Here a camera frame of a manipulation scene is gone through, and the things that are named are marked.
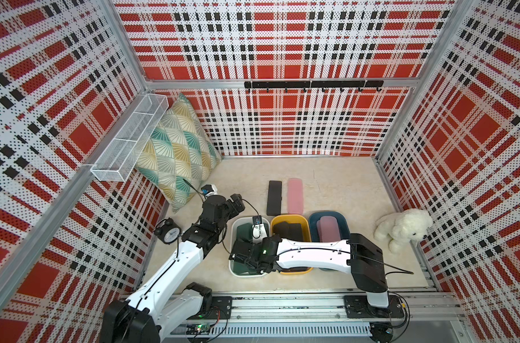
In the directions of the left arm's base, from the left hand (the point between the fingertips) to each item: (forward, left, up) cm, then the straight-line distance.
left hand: (236, 200), depth 83 cm
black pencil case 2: (-5, -18, -16) cm, 25 cm away
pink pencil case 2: (-5, -38, -17) cm, 42 cm away
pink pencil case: (+14, -25, -18) cm, 34 cm away
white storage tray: (-3, 0, -11) cm, 11 cm away
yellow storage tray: (-2, -23, -12) cm, 26 cm away
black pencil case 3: (+14, -15, -19) cm, 27 cm away
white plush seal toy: (-12, -60, -1) cm, 62 cm away
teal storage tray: (0, -33, -14) cm, 36 cm away
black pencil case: (-7, -24, -14) cm, 28 cm away
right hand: (-14, -10, -7) cm, 19 cm away
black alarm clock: (-9, +29, -9) cm, 31 cm away
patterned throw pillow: (+20, +24, +9) cm, 32 cm away
